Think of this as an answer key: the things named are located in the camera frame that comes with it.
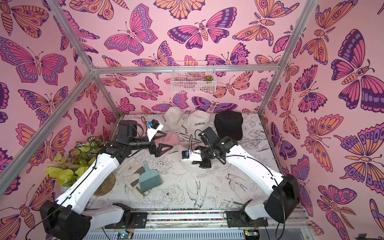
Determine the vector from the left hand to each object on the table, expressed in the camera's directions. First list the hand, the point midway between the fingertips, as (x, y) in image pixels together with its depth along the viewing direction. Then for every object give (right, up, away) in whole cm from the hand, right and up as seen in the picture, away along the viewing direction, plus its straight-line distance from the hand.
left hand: (169, 139), depth 72 cm
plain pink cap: (-4, -2, +28) cm, 28 cm away
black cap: (+36, +9, +32) cm, 49 cm away
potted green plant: (-45, -12, -4) cm, 47 cm away
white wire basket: (+13, +38, +22) cm, 46 cm away
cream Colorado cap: (+13, +11, +37) cm, 40 cm away
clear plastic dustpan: (-27, -21, +17) cm, 38 cm away
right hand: (+12, -9, +4) cm, 16 cm away
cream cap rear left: (-5, +13, +36) cm, 38 cm away
